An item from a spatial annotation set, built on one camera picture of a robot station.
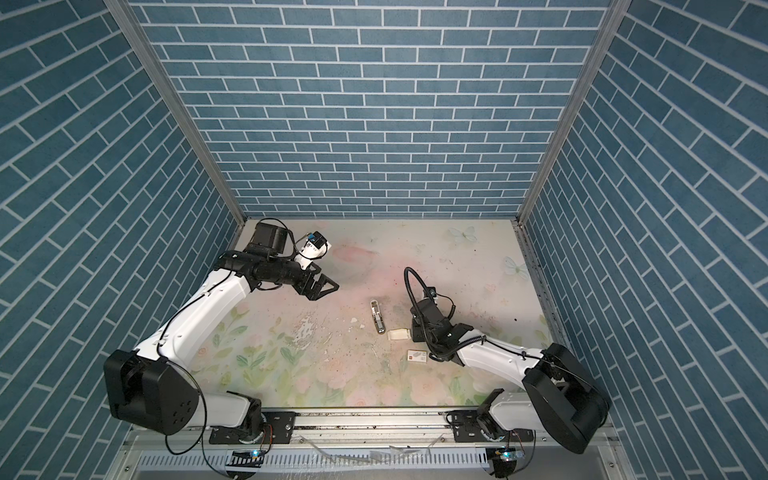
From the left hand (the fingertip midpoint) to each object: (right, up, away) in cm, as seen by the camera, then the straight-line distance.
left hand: (327, 276), depth 79 cm
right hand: (+25, -14, +10) cm, 30 cm away
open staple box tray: (+19, -19, +11) cm, 29 cm away
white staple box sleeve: (+24, -23, +5) cm, 34 cm away
